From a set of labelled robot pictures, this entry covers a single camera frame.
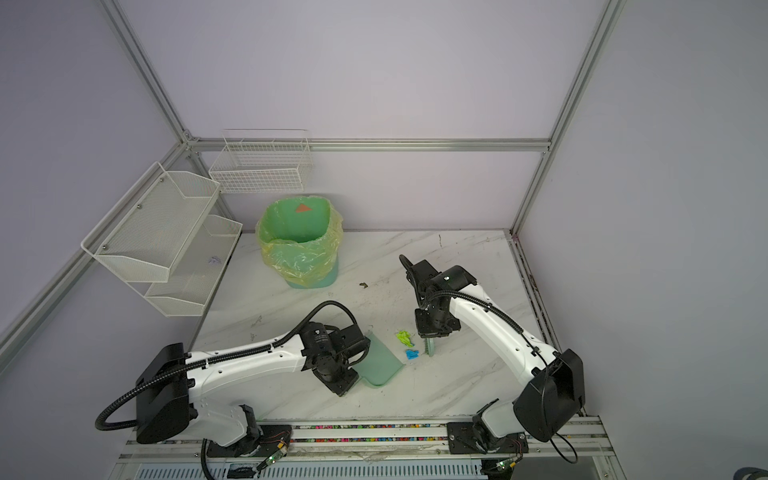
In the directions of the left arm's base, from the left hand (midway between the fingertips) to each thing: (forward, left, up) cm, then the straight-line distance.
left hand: (340, 387), depth 75 cm
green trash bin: (+35, +13, +18) cm, 42 cm away
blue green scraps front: (+16, -17, -6) cm, 24 cm away
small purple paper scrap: (+36, +43, +7) cm, 57 cm away
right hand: (+11, -23, +8) cm, 27 cm away
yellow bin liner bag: (+50, +20, +4) cm, 53 cm away
